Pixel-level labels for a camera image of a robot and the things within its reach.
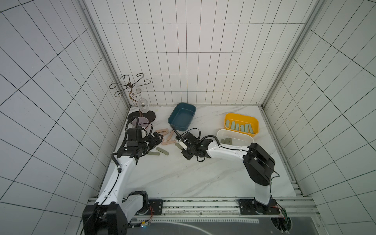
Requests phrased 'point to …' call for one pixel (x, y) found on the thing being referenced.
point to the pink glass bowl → (140, 121)
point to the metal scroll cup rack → (128, 85)
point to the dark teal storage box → (181, 117)
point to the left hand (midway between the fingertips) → (157, 142)
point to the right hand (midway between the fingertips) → (186, 144)
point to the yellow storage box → (242, 123)
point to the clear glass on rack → (143, 105)
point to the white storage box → (228, 137)
